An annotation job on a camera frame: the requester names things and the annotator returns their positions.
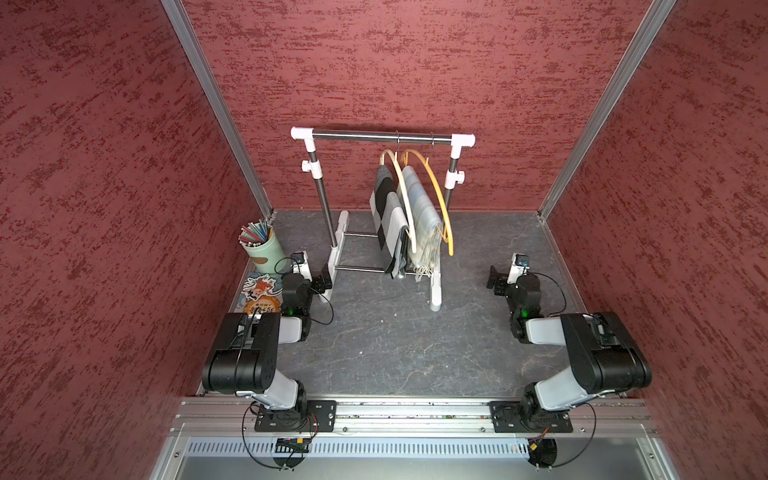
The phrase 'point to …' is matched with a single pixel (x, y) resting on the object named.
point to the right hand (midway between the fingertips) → (505, 270)
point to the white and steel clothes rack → (337, 236)
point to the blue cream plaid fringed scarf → (428, 224)
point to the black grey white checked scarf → (391, 224)
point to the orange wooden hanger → (449, 236)
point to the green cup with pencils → (260, 242)
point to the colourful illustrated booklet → (261, 293)
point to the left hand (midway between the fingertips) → (313, 270)
